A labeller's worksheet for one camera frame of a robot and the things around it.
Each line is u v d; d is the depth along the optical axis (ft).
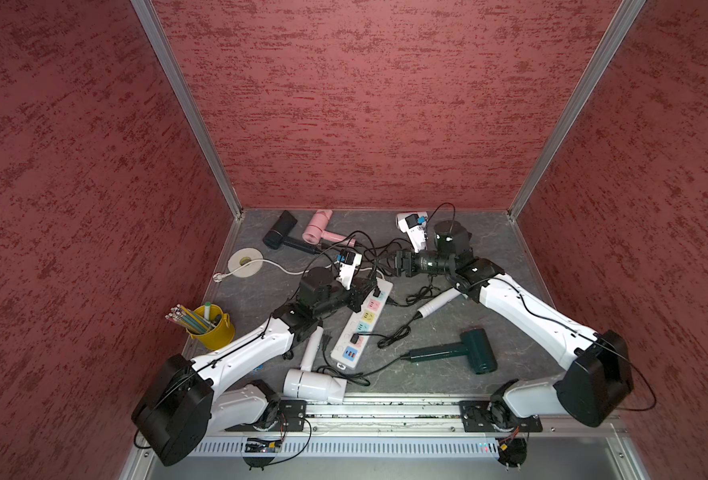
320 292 1.97
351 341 2.73
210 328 2.63
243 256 3.49
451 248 1.94
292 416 2.41
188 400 1.32
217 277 3.29
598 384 1.31
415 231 2.25
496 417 2.16
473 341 2.71
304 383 2.44
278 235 3.49
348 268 2.25
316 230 3.58
